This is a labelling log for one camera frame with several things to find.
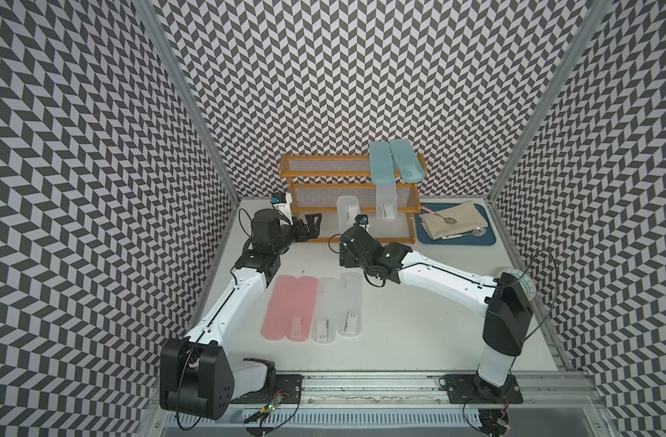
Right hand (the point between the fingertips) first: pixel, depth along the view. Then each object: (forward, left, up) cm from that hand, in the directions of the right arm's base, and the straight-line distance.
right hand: (353, 252), depth 83 cm
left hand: (+7, +13, +9) cm, 17 cm away
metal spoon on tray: (+17, -47, -12) cm, 52 cm away
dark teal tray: (+14, -52, -14) cm, 56 cm away
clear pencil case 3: (-14, +9, -15) cm, 22 cm away
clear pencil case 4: (-10, +1, -17) cm, 20 cm away
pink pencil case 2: (-12, +16, -15) cm, 25 cm away
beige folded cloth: (+28, -48, -15) cm, 57 cm away
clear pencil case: (+19, -12, +2) cm, 23 cm away
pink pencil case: (-12, +21, -15) cm, 29 cm away
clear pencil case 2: (+13, +1, +6) cm, 14 cm away
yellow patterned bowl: (-4, -59, -14) cm, 61 cm away
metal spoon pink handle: (+24, -38, -14) cm, 47 cm away
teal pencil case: (+27, -18, +14) cm, 36 cm away
